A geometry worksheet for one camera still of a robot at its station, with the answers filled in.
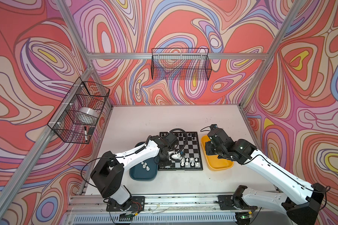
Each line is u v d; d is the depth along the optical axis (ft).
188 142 3.15
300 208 1.35
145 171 2.76
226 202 2.41
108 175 1.40
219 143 1.76
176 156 2.44
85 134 2.36
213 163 2.83
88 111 2.41
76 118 2.37
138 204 2.37
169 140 2.18
